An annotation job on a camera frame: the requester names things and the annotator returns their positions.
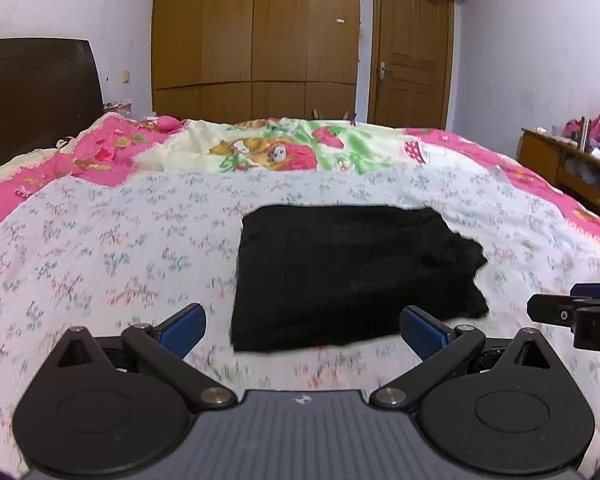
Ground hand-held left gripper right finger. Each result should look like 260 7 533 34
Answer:
370 306 564 410

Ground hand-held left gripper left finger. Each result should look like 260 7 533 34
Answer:
40 303 238 410

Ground black pants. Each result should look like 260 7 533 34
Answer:
230 204 491 354

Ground white floral bed sheet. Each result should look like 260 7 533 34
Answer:
0 162 600 476

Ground wooden side cabinet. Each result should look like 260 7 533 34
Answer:
519 128 600 223

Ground pink cartoon quilt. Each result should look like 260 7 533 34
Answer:
0 112 600 256

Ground cream pillow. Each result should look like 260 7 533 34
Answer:
0 147 61 182

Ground wooden door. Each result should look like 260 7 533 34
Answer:
369 0 455 130

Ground dark wooden headboard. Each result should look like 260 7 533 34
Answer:
0 37 105 176

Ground wooden wardrobe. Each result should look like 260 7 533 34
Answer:
151 0 362 123

